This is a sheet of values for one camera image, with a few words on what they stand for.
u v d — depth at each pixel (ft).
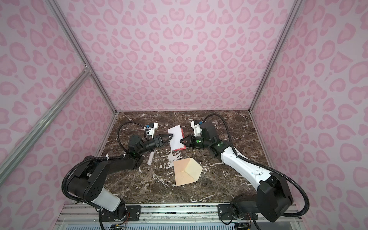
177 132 2.63
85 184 1.47
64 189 1.38
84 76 2.85
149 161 2.96
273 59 2.90
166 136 2.62
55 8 2.27
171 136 2.52
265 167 1.38
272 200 1.33
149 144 2.41
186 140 2.49
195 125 2.36
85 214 2.46
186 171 2.87
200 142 2.18
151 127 2.52
